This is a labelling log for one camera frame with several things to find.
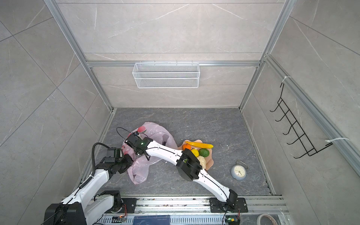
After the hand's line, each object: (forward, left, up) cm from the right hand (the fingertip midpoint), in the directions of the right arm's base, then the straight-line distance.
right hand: (142, 148), depth 91 cm
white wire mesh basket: (+45, -15, +26) cm, 54 cm away
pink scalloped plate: (-10, -44, -1) cm, 45 cm away
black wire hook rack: (-5, -83, +28) cm, 88 cm away
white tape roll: (-38, -67, -4) cm, 77 cm away
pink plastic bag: (-16, -1, 0) cm, 16 cm away
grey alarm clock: (-17, -61, -1) cm, 63 cm away
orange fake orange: (0, -30, +1) cm, 30 cm away
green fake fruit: (-5, -41, +3) cm, 41 cm away
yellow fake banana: (-1, -39, +3) cm, 39 cm away
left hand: (-6, +4, 0) cm, 7 cm away
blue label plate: (-39, -16, -3) cm, 42 cm away
